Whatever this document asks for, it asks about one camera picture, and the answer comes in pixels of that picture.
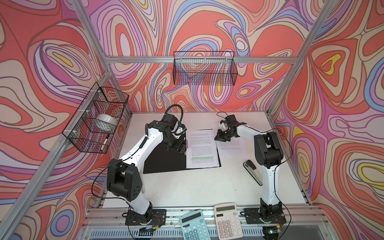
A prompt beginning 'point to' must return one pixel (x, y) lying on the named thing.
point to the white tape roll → (107, 118)
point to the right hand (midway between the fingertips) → (216, 141)
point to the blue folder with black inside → (163, 159)
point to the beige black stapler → (251, 167)
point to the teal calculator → (194, 227)
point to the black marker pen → (103, 145)
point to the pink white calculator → (228, 221)
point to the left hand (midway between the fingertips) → (181, 146)
